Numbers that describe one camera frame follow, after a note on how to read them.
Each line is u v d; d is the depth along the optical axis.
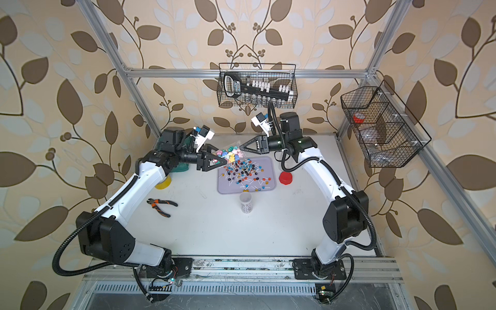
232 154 0.68
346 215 0.44
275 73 0.91
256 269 0.75
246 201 0.84
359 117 0.81
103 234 0.41
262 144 0.64
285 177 1.00
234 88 0.87
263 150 0.62
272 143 0.65
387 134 0.75
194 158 0.65
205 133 0.64
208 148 0.68
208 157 0.63
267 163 1.08
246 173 1.02
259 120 0.67
